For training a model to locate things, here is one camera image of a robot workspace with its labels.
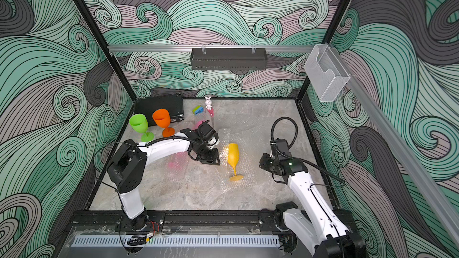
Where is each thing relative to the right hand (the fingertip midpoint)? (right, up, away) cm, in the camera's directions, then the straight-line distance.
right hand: (262, 162), depth 81 cm
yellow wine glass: (-13, +1, +6) cm, 15 cm away
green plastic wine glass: (-61, +17, +7) cm, 63 cm away
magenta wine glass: (-33, +16, +15) cm, 40 cm away
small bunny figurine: (-28, +30, +29) cm, 50 cm away
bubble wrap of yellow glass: (-3, +5, +14) cm, 15 cm away
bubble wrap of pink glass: (-38, -7, +2) cm, 38 cm away
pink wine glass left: (-40, 0, +3) cm, 40 cm away
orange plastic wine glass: (-50, +20, +9) cm, 55 cm away
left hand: (-20, -1, +3) cm, 20 cm away
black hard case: (-72, +28, +41) cm, 87 cm away
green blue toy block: (-35, +25, +31) cm, 53 cm away
